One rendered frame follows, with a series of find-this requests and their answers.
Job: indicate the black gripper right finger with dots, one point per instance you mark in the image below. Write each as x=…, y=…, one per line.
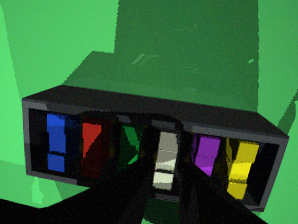
x=203, y=201

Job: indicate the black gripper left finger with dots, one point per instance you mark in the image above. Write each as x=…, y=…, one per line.
x=120, y=199

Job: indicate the purple fuse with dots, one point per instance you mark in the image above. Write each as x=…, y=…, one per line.
x=204, y=149

